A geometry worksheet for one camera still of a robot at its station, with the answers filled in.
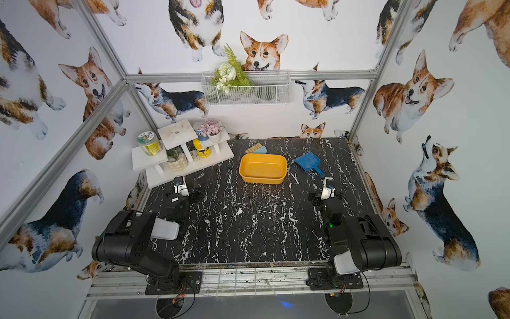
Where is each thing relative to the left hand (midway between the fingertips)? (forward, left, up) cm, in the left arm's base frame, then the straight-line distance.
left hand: (184, 179), depth 91 cm
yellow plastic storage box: (+13, -36, -12) cm, 40 cm away
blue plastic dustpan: (+17, -62, -12) cm, 65 cm away
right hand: (-4, -66, +2) cm, 66 cm away
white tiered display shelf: (+11, +19, -5) cm, 22 cm away
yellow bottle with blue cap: (+18, -7, +10) cm, 22 cm away
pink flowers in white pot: (+19, -12, +14) cm, 26 cm away
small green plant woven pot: (+16, +10, -5) cm, 20 cm away
